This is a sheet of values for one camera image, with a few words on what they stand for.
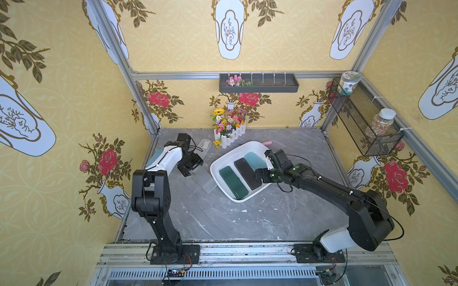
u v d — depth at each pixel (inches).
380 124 25.9
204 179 35.5
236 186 37.1
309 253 28.7
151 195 19.5
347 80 33.7
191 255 28.8
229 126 39.5
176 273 28.7
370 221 16.7
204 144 44.4
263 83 36.4
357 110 35.6
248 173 39.2
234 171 39.1
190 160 32.2
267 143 44.4
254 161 41.9
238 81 34.6
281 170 26.0
